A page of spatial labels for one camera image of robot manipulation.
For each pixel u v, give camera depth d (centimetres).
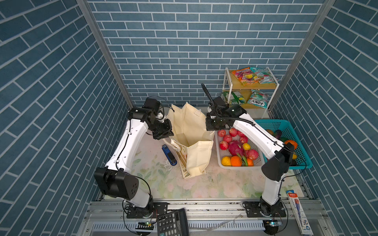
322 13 72
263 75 90
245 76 89
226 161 85
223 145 93
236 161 83
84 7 70
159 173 87
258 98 102
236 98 102
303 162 84
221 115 59
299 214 72
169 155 90
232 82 86
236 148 88
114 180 40
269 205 63
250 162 85
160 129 64
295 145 89
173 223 68
